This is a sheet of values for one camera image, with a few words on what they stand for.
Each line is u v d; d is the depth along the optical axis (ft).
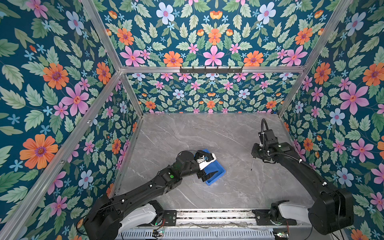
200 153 2.31
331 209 1.27
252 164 3.04
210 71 3.06
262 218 2.41
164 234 2.30
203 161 2.05
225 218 2.46
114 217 1.32
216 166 2.98
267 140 2.09
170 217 2.42
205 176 2.22
